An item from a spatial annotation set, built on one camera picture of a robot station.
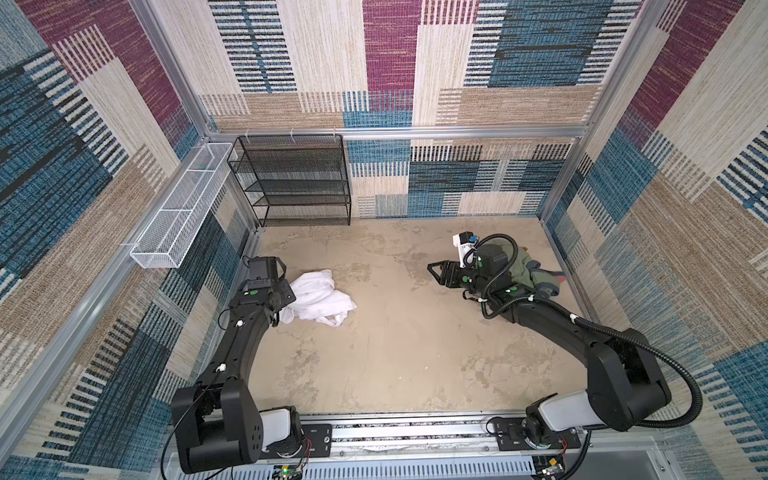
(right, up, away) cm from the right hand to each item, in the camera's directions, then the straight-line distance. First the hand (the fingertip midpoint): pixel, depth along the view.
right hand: (435, 270), depth 85 cm
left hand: (-44, -5, 0) cm, 44 cm away
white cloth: (-34, -10, +7) cm, 36 cm away
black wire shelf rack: (-46, +31, +24) cm, 60 cm away
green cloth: (+28, -1, +7) cm, 29 cm away
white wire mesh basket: (-66, +17, -7) cm, 68 cm away
